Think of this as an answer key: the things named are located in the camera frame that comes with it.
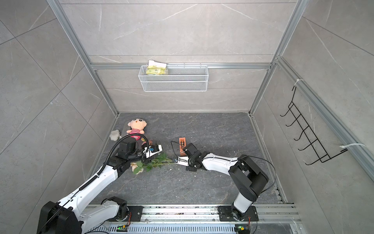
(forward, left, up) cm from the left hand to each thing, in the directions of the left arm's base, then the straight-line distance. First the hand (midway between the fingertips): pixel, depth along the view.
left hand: (161, 146), depth 79 cm
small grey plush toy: (+19, +37, -15) cm, 45 cm away
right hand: (-1, -15, -16) cm, 22 cm away
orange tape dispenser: (+11, -11, -12) cm, 20 cm away
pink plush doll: (+24, +21, -11) cm, 34 cm away
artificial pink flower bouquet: (-3, +2, -12) cm, 12 cm away
